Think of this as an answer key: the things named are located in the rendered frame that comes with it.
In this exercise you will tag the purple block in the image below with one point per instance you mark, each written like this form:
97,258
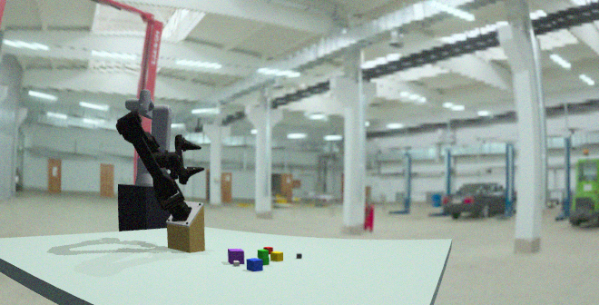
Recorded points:
236,255

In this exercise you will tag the blue block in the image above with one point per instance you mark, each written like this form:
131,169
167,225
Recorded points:
254,264

